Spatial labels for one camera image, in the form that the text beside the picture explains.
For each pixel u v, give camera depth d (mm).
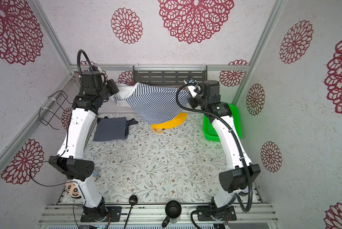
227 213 690
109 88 661
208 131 1119
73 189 741
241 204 441
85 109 507
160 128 1101
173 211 743
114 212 736
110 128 1099
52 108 763
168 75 939
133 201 776
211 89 507
